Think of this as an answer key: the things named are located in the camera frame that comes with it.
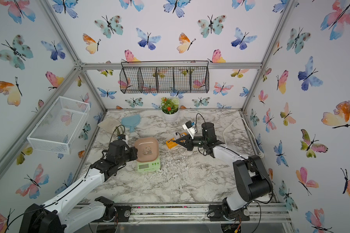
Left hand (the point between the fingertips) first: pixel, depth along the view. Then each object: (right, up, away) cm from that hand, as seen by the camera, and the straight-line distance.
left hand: (139, 148), depth 84 cm
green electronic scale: (+6, -11, -1) cm, 12 cm away
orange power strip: (+17, 0, +14) cm, 22 cm away
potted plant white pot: (+16, +24, +17) cm, 34 cm away
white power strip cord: (+77, -6, +12) cm, 78 cm away
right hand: (+22, +4, -4) cm, 23 cm away
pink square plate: (+5, -1, +1) cm, 5 cm away
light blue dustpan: (-14, +16, +27) cm, 34 cm away
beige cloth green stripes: (-26, +13, +23) cm, 38 cm away
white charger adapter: (+21, +6, +12) cm, 25 cm away
